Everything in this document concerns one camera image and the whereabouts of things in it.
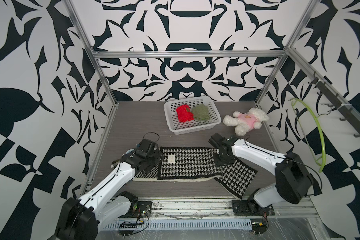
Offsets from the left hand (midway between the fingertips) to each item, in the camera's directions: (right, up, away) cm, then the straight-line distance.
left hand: (160, 156), depth 83 cm
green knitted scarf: (+25, +25, +23) cm, 42 cm away
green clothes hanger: (+71, +3, -20) cm, 74 cm away
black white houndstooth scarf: (+13, -5, +5) cm, 15 cm away
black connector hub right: (+48, -32, -11) cm, 59 cm away
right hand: (+33, -4, +3) cm, 33 cm away
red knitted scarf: (+13, +23, +21) cm, 33 cm away
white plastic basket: (+20, +15, +21) cm, 33 cm away
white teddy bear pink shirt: (+54, +18, +15) cm, 59 cm away
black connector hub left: (-14, -30, -11) cm, 35 cm away
